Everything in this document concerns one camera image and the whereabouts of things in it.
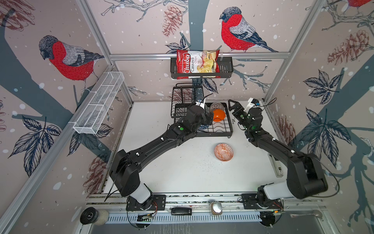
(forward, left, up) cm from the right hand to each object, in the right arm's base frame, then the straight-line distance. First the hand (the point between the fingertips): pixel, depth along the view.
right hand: (229, 105), depth 83 cm
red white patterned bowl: (-17, +2, -25) cm, 30 cm away
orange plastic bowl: (+11, +3, -21) cm, 24 cm away
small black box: (-50, +26, -22) cm, 60 cm away
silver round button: (-48, +9, -19) cm, 52 cm away
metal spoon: (-46, -42, -28) cm, 68 cm away
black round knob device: (-54, +64, -13) cm, 85 cm away
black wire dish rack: (+26, +30, -15) cm, 43 cm away
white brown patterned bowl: (+19, +5, -20) cm, 28 cm away
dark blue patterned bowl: (+2, +14, -24) cm, 28 cm away
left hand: (-8, +14, +5) cm, 17 cm away
